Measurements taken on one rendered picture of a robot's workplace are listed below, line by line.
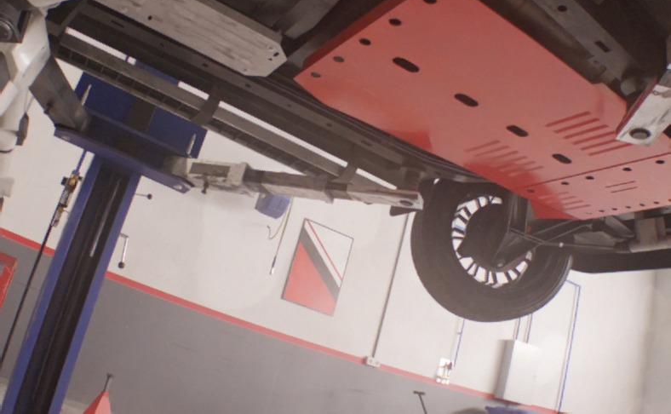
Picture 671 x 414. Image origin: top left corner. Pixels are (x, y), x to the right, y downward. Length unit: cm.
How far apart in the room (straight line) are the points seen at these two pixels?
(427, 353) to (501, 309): 407
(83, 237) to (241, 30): 151
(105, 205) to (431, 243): 152
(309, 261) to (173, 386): 181
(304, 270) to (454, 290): 335
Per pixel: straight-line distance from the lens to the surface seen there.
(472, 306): 263
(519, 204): 251
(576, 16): 132
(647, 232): 278
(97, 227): 281
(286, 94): 192
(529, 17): 153
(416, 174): 211
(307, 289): 582
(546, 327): 819
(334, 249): 599
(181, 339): 537
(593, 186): 207
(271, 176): 227
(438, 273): 260
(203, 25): 163
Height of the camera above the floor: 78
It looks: 20 degrees up
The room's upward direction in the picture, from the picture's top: 16 degrees clockwise
